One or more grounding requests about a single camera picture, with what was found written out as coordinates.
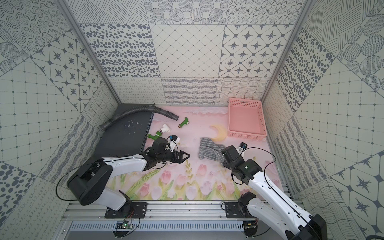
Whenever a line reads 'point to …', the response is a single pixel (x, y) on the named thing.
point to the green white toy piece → (164, 129)
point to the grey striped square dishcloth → (209, 150)
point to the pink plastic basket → (246, 119)
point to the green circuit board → (123, 225)
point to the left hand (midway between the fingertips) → (184, 149)
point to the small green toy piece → (185, 122)
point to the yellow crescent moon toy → (222, 133)
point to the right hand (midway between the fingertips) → (231, 161)
